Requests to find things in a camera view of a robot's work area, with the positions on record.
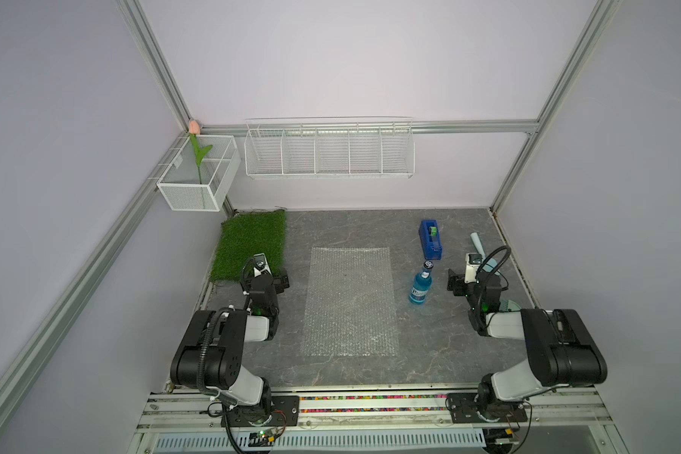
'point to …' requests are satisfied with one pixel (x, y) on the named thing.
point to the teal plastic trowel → (489, 265)
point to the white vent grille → (330, 439)
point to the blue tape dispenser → (429, 233)
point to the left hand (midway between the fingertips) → (266, 269)
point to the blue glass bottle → (422, 283)
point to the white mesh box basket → (180, 184)
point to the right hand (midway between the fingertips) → (463, 267)
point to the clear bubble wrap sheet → (350, 304)
